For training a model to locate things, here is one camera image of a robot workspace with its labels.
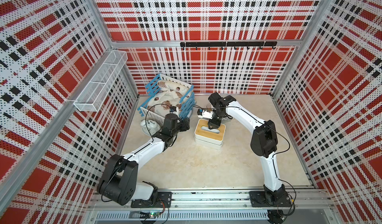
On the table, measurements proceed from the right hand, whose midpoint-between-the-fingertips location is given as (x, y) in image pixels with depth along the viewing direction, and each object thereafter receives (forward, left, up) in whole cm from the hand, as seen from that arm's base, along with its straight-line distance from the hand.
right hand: (214, 122), depth 92 cm
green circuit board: (-47, +31, -8) cm, 57 cm away
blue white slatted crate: (+16, +18, +1) cm, 24 cm away
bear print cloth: (+25, +32, -1) cm, 40 cm away
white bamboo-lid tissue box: (-9, +7, 0) cm, 12 cm away
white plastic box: (-12, +3, -5) cm, 13 cm away
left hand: (0, +17, +4) cm, 17 cm away
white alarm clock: (-4, +40, 0) cm, 40 cm away
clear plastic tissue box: (-5, -5, +11) cm, 14 cm away
